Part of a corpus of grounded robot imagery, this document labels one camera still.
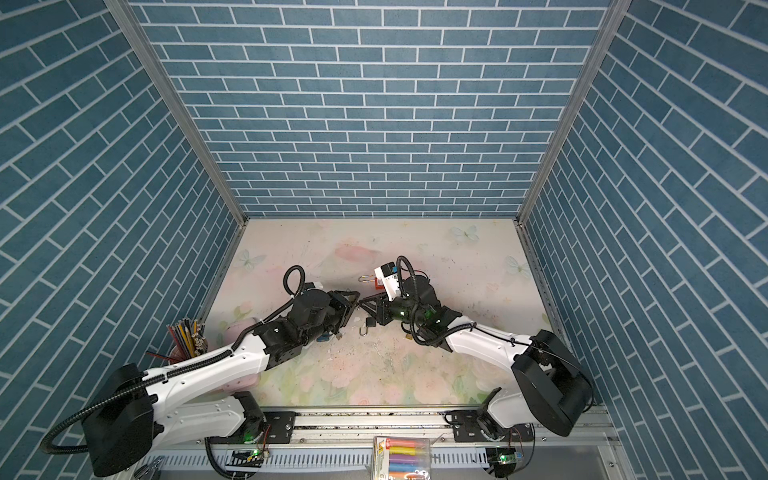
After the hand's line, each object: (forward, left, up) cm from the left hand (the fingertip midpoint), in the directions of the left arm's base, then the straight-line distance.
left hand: (364, 297), depth 79 cm
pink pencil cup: (-9, +45, -5) cm, 46 cm away
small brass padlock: (-4, -13, -16) cm, 21 cm away
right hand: (-1, +1, 0) cm, 2 cm away
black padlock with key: (+1, -1, -17) cm, 17 cm away
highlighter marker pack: (-34, -9, -16) cm, 39 cm away
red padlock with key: (+17, +1, -17) cm, 24 cm away
